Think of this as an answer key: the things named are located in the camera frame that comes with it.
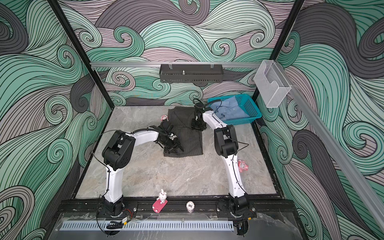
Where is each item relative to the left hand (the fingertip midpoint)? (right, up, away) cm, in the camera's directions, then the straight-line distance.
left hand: (182, 150), depth 93 cm
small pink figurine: (-14, +21, +17) cm, 31 cm away
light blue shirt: (+37, +28, +21) cm, 50 cm away
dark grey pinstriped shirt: (+5, +6, +5) cm, 9 cm away
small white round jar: (+5, -21, -24) cm, 33 cm away
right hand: (+9, +13, +12) cm, 20 cm away
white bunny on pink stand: (-9, -21, -21) cm, 31 cm away
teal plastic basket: (+51, +30, +21) cm, 63 cm away
